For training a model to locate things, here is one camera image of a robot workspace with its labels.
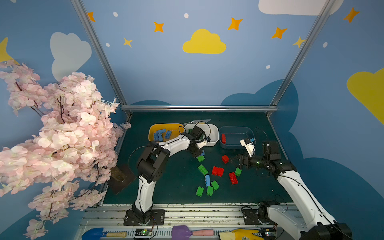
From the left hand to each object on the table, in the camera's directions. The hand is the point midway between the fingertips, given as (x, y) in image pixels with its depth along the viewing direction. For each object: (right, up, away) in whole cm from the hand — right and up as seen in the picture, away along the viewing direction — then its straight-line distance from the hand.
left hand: (197, 149), depth 97 cm
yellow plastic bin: (-15, +14, +13) cm, 25 cm away
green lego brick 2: (+10, -18, -15) cm, 25 cm away
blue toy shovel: (-48, -35, -28) cm, 66 cm away
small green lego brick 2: (+25, -12, -9) cm, 29 cm away
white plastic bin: (+11, +12, +13) cm, 21 cm away
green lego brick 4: (+7, -20, -17) cm, 27 cm away
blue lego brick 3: (-20, +9, +7) cm, 24 cm away
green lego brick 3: (+1, -20, -17) cm, 26 cm away
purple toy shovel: (-7, -35, -28) cm, 46 cm away
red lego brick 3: (+21, -15, -11) cm, 28 cm away
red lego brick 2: (+12, -11, -10) cm, 19 cm away
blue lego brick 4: (+4, -2, -2) cm, 5 cm away
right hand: (+20, -1, -20) cm, 28 cm away
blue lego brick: (-29, +8, +7) cm, 30 cm away
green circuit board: (-27, -36, -26) cm, 52 cm away
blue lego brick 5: (+6, -15, -13) cm, 21 cm away
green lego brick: (+3, -11, -8) cm, 14 cm away
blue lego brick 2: (-27, +11, +7) cm, 30 cm away
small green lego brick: (+2, -5, -2) cm, 6 cm away
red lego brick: (+19, +7, +7) cm, 22 cm away
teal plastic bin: (+24, +8, +6) cm, 26 cm away
